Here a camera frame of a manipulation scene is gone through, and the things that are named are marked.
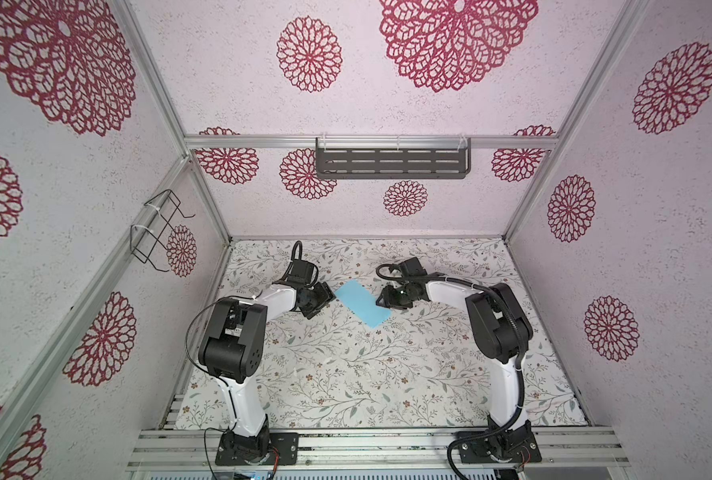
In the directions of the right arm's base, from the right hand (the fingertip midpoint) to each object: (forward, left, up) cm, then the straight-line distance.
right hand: (380, 299), depth 100 cm
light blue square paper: (0, +6, -3) cm, 6 cm away
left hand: (-3, +17, +1) cm, 17 cm away
